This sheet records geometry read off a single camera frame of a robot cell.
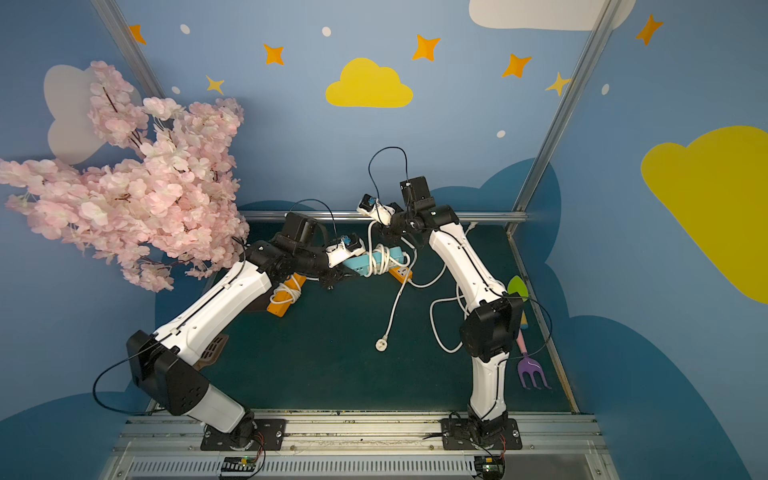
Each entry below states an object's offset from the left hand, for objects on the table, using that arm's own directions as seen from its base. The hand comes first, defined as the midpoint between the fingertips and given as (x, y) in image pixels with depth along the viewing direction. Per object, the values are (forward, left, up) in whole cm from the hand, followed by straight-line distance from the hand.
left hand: (355, 263), depth 77 cm
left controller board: (-42, +27, -29) cm, 58 cm away
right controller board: (-41, -35, -29) cm, 61 cm away
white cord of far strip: (+5, -28, -25) cm, 38 cm away
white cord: (+2, +21, -20) cm, 29 cm away
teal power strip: (-3, -2, +4) cm, 6 cm away
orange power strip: (+14, -13, -24) cm, 31 cm away
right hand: (+13, -6, +3) cm, 15 cm away
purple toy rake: (-16, -51, -25) cm, 59 cm away
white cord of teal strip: (-3, -7, +2) cm, 8 cm away
